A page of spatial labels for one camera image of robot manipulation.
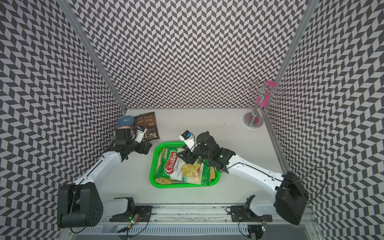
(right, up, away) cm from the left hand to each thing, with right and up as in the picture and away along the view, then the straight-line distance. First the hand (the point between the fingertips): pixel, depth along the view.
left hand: (143, 142), depth 88 cm
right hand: (+25, -3, -15) cm, 29 cm away
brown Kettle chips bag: (-3, +13, +21) cm, 25 cm away
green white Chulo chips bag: (+20, -12, -9) cm, 25 cm away
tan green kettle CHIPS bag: (+39, -14, -12) cm, 43 cm away
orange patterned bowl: (-18, +9, +14) cm, 24 cm away
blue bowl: (-20, +13, +19) cm, 31 cm away
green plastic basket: (+9, -13, -9) cm, 18 cm away
